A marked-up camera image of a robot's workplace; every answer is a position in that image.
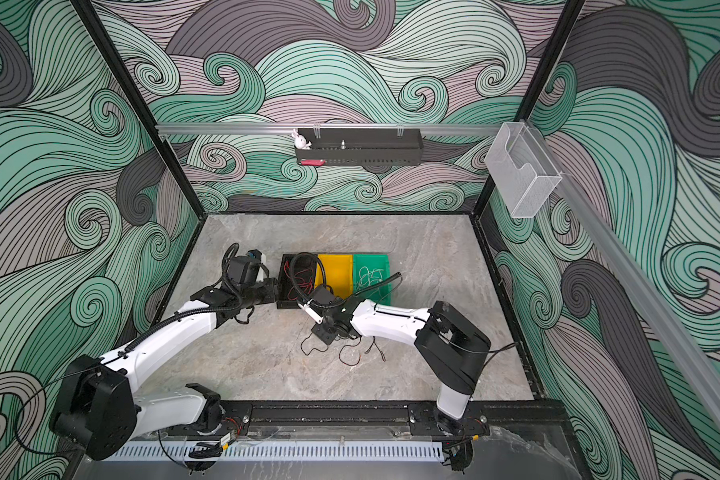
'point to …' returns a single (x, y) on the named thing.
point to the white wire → (367, 276)
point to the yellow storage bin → (338, 272)
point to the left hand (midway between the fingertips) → (276, 284)
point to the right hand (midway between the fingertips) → (323, 324)
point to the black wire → (373, 344)
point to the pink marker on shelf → (312, 162)
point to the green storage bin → (381, 294)
